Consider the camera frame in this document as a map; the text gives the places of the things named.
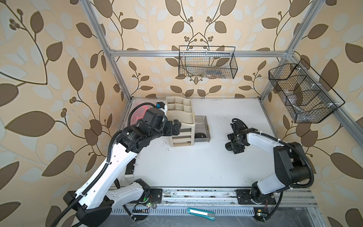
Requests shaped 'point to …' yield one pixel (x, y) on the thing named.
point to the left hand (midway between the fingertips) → (171, 123)
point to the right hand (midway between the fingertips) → (229, 142)
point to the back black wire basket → (209, 62)
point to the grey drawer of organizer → (202, 130)
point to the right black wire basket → (307, 98)
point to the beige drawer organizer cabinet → (181, 109)
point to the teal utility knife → (202, 213)
